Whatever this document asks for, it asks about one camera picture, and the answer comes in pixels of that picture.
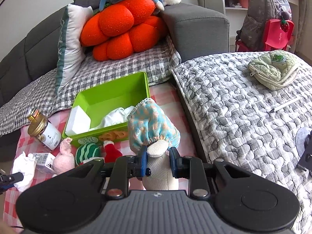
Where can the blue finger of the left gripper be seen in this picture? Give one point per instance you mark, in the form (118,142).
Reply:
(8,181)

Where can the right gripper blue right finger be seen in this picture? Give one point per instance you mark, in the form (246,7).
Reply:
(175,162)

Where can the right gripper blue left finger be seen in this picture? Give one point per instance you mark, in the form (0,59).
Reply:
(141,161)

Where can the blue patterned sock doll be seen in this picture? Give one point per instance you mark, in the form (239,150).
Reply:
(149,126)

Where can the red santa hat doll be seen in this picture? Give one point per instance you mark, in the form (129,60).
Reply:
(111,153)

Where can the green watermelon plush ball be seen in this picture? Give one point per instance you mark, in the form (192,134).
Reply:
(87,152)

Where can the pink plush bunny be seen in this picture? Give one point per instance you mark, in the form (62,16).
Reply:
(64,161)

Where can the crumpled white tissue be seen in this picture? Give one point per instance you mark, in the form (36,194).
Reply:
(26,164)

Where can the red checked tablecloth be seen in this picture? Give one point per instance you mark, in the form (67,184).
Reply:
(165,96)

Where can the white cloth in bin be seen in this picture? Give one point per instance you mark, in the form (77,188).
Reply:
(117,116)

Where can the small milk carton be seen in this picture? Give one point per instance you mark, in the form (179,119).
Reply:
(44,162)

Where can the green plastic biscuit box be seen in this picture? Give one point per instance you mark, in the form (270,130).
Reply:
(100,100)

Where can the gold lid glass jar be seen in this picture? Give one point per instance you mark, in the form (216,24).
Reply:
(42,129)

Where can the white box inside bin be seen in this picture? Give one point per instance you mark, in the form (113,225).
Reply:
(78,122)

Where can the grey checked sofa blanket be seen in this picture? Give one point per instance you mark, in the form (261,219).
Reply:
(156,62)

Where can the green quilted pouch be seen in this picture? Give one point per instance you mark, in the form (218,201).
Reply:
(275,69)

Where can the green and white pillow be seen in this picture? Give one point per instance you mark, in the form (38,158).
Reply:
(70,50)

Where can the orange pumpkin cushion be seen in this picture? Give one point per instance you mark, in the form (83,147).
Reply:
(123,29)

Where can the red plastic chair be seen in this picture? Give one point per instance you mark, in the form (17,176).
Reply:
(265,36)

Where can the grey backpack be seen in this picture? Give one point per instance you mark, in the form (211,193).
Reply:
(263,10)

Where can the white bookshelf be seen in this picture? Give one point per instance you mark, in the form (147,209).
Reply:
(236,11)

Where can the strawberry keychain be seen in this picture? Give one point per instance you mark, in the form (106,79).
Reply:
(285,16)

